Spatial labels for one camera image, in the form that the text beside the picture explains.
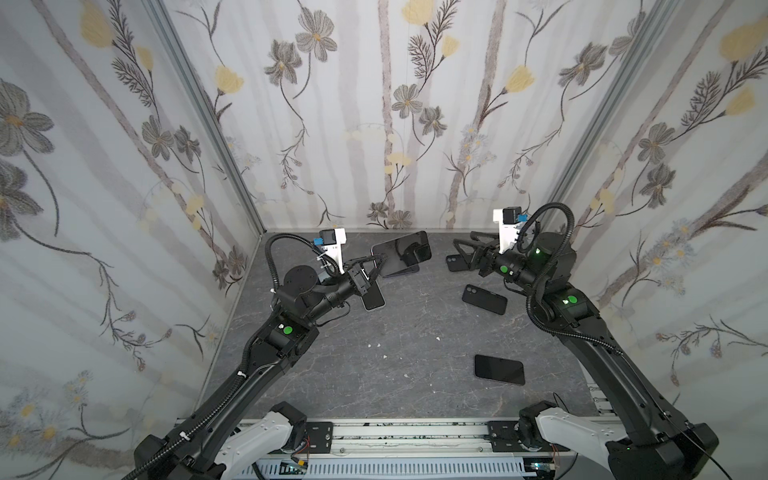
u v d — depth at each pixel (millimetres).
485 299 1003
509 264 574
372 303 983
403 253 954
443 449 732
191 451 385
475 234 682
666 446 371
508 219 563
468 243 602
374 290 1041
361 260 595
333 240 564
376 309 982
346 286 565
